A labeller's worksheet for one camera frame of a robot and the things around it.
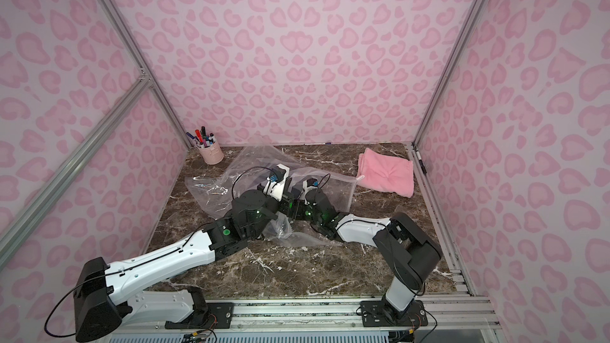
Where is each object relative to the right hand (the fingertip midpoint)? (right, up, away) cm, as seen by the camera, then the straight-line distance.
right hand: (289, 205), depth 88 cm
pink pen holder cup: (-37, +20, +21) cm, 47 cm away
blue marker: (-44, +27, +16) cm, 54 cm away
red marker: (-40, +27, +15) cm, 51 cm away
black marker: (-40, +29, +19) cm, 53 cm away
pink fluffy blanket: (+41, +11, +16) cm, 45 cm away
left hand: (+2, +12, -18) cm, 21 cm away
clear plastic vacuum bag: (-21, +14, +23) cm, 34 cm away
